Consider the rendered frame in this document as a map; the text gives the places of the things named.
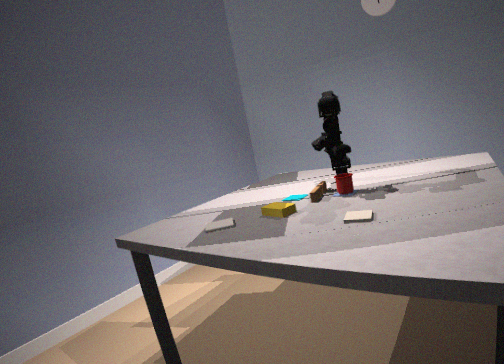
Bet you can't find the long wooden beam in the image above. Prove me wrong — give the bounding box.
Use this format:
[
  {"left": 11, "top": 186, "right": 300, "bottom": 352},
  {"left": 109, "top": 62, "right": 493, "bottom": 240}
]
[{"left": 310, "top": 181, "right": 327, "bottom": 203}]

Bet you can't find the yellow rectangular block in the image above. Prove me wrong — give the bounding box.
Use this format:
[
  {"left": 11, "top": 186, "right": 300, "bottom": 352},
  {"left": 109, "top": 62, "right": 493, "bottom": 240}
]
[{"left": 261, "top": 202, "right": 297, "bottom": 218}]

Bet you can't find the red cup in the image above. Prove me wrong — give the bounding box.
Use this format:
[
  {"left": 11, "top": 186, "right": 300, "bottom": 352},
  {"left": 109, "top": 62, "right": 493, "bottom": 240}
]
[{"left": 334, "top": 173, "right": 354, "bottom": 195}]

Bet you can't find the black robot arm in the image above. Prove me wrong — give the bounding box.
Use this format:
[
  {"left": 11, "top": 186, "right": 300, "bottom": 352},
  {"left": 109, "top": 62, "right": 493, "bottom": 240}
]
[{"left": 311, "top": 90, "right": 351, "bottom": 175}]

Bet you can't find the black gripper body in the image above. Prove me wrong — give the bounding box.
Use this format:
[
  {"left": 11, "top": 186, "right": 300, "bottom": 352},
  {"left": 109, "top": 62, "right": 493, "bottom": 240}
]
[{"left": 324, "top": 129, "right": 352, "bottom": 155}]

